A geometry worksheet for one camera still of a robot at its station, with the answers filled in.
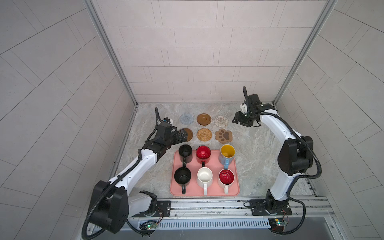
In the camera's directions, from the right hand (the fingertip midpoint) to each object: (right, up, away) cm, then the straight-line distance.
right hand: (235, 120), depth 90 cm
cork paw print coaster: (-6, -11, +7) cm, 14 cm away
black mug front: (-31, -30, -10) cm, 44 cm away
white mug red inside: (-7, -31, -11) cm, 33 cm away
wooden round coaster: (-19, 0, +16) cm, 25 cm away
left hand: (-30, -6, -7) cm, 31 cm away
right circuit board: (+14, -47, -22) cm, 54 cm away
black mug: (-30, -19, -4) cm, 36 cm away
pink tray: (-13, -25, -5) cm, 29 cm away
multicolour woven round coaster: (-6, -1, +15) cm, 17 cm away
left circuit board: (-43, -45, -25) cm, 67 cm away
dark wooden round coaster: (-28, -9, +9) cm, 31 cm away
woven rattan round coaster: (-18, -10, +9) cm, 23 cm away
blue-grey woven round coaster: (-31, 0, +16) cm, 35 cm away
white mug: (-19, -31, -9) cm, 38 cm away
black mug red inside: (-19, -19, -2) cm, 27 cm away
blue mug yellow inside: (-5, -20, -1) cm, 20 cm away
